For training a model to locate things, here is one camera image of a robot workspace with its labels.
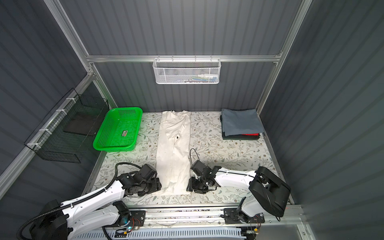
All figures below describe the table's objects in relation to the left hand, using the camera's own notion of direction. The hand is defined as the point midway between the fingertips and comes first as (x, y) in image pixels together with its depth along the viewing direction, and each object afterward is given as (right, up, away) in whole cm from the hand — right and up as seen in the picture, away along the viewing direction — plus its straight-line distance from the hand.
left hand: (158, 187), depth 82 cm
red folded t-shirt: (+60, +28, +20) cm, 69 cm away
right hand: (+18, -2, -1) cm, 18 cm away
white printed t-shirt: (+7, +11, +9) cm, 16 cm away
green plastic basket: (-34, +31, +26) cm, 53 cm away
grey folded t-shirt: (+50, +38, +23) cm, 67 cm away
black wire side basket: (-42, +31, -9) cm, 53 cm away
